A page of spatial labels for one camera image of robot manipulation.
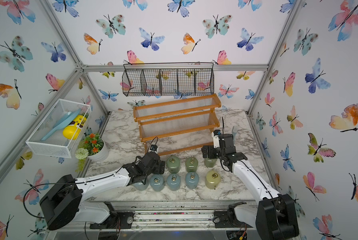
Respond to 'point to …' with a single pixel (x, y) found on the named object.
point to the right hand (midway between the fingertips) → (211, 146)
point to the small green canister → (210, 162)
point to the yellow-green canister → (213, 179)
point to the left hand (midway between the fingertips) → (160, 161)
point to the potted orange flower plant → (93, 147)
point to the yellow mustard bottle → (72, 131)
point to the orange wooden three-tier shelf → (177, 125)
